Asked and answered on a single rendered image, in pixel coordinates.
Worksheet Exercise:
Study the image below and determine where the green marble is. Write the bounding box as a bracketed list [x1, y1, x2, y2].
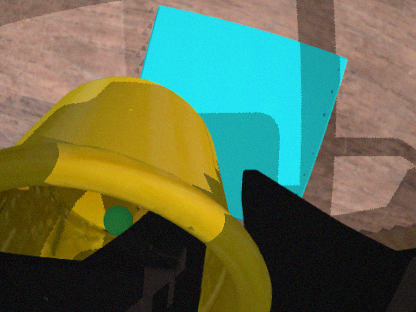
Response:
[103, 205, 133, 235]

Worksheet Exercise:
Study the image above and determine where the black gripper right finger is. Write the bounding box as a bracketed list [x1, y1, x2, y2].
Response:
[241, 171, 416, 312]

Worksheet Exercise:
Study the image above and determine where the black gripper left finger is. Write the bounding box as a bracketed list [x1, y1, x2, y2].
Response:
[0, 211, 207, 312]

